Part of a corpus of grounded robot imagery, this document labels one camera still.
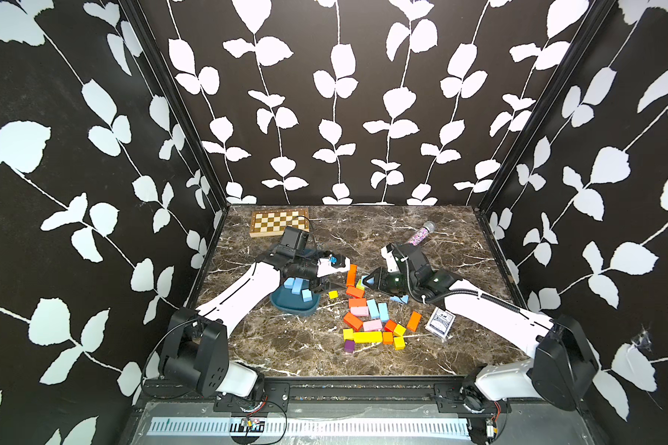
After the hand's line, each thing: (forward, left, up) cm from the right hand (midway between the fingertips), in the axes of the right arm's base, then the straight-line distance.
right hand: (362, 279), depth 80 cm
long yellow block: (-12, -1, -16) cm, 20 cm away
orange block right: (-6, -17, -16) cm, 25 cm away
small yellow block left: (+3, +9, -15) cm, 18 cm away
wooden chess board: (+33, +35, -13) cm, 50 cm away
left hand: (+2, +6, +1) cm, 6 cm away
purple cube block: (-14, +4, -15) cm, 21 cm away
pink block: (-8, -4, -15) cm, 18 cm away
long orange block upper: (+10, +3, -16) cm, 19 cm away
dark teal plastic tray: (0, +26, -16) cm, 30 cm away
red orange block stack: (0, +1, -15) cm, 15 cm away
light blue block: (+5, +22, -13) cm, 26 cm away
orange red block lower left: (-7, +2, -14) cm, 16 cm away
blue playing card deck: (-7, -25, -15) cm, 30 cm away
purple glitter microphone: (+32, -29, -13) cm, 45 cm away
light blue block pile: (-2, -8, -16) cm, 17 cm away
